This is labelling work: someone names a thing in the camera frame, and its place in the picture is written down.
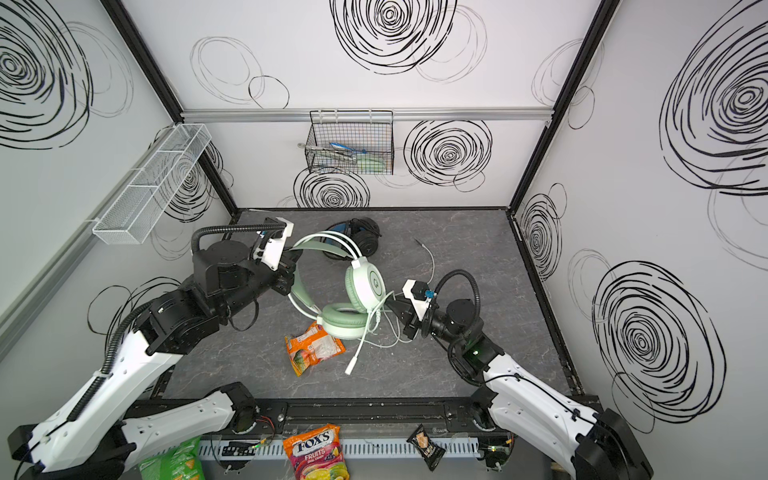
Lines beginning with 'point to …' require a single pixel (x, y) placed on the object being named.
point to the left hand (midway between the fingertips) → (300, 250)
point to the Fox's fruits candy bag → (317, 454)
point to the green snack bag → (180, 463)
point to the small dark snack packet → (432, 453)
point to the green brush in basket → (362, 160)
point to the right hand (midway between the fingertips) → (384, 300)
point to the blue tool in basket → (346, 148)
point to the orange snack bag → (311, 347)
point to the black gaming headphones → (362, 230)
